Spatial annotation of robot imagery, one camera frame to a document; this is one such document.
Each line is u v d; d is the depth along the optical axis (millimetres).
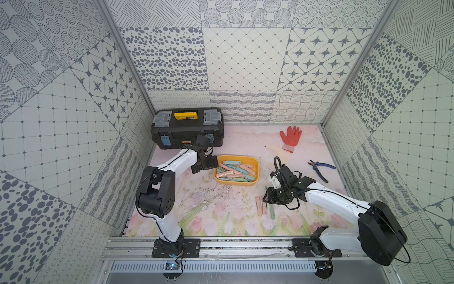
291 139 1126
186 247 737
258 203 862
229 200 881
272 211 851
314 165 1003
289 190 633
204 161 811
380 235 412
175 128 963
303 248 747
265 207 856
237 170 968
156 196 479
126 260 743
